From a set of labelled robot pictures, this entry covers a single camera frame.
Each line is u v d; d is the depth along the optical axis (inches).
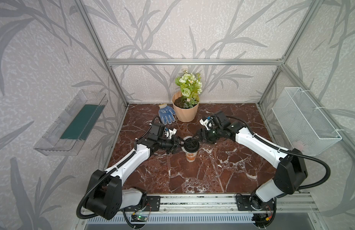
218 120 25.4
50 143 22.8
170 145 28.2
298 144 28.5
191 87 36.7
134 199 24.0
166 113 45.2
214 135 27.1
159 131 26.1
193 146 29.7
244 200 29.0
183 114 38.8
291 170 16.8
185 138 31.7
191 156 32.2
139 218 27.8
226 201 29.7
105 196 15.8
